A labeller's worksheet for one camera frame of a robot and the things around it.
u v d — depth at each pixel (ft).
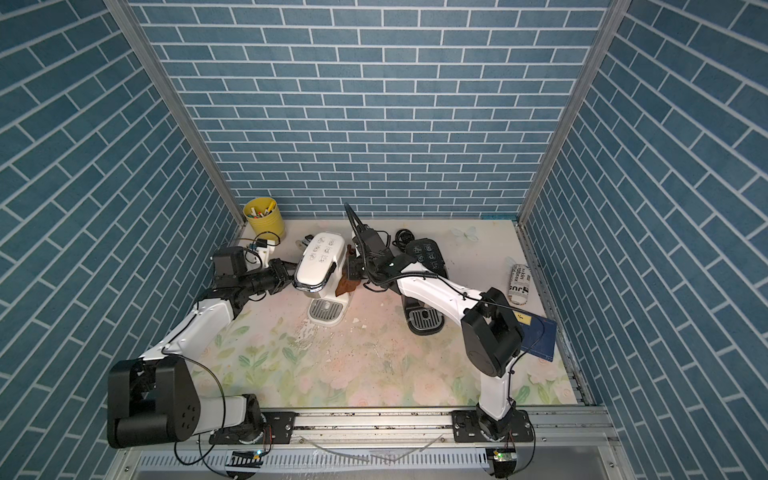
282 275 2.43
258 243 2.54
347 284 2.79
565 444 2.38
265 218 3.34
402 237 3.65
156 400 1.35
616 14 2.33
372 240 2.12
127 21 2.32
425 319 2.99
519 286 3.22
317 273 2.53
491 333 1.57
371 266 2.15
